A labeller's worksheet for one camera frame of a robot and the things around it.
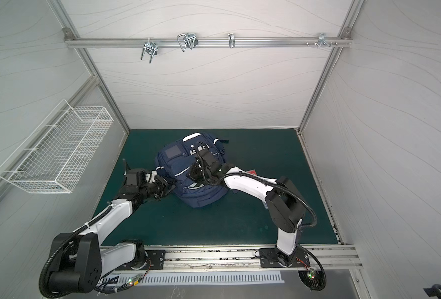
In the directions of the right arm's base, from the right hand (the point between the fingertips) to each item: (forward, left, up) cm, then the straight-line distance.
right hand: (183, 174), depth 81 cm
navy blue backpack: (+13, +9, -7) cm, 17 cm away
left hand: (-2, +5, -4) cm, 7 cm away
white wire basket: (-7, +44, +18) cm, 48 cm away
